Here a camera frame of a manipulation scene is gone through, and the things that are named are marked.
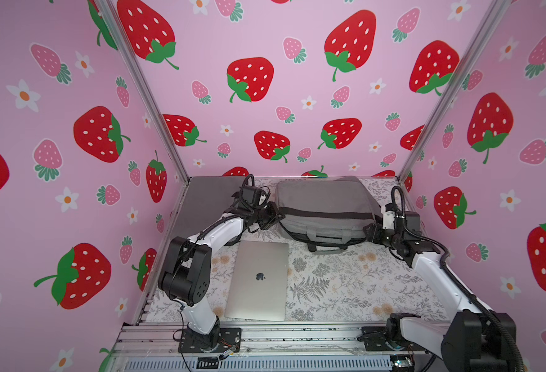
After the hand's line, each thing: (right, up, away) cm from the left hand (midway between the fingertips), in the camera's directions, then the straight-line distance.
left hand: (288, 214), depth 89 cm
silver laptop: (-12, -28, -2) cm, 30 cm away
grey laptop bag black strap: (+16, 0, +4) cm, 16 cm away
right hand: (+30, -5, -3) cm, 30 cm away
